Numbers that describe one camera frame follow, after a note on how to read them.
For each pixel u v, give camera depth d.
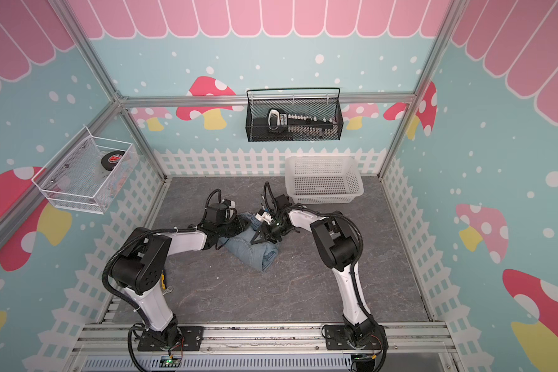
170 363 0.72
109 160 0.79
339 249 0.57
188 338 0.74
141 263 0.50
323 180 1.29
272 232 0.87
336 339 0.74
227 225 0.84
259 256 0.83
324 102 0.91
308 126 0.88
